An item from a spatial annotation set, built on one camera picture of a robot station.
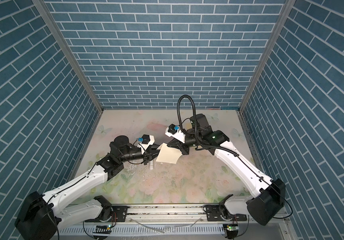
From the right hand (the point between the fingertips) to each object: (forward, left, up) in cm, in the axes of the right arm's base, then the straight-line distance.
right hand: (168, 142), depth 70 cm
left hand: (-3, +2, -3) cm, 5 cm away
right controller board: (-28, -34, -33) cm, 55 cm away
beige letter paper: (-5, -1, -3) cm, 6 cm away
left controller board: (-34, +30, -30) cm, 54 cm away
